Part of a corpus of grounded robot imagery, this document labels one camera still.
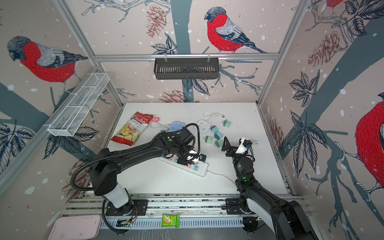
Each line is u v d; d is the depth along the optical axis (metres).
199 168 0.84
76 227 0.68
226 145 0.74
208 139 0.97
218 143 0.95
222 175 0.84
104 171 0.43
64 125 0.70
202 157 0.67
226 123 1.06
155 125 1.08
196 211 0.73
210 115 1.11
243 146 0.69
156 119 1.08
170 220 0.69
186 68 1.06
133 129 1.01
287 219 0.41
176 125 1.04
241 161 0.63
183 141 0.64
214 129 1.03
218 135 1.00
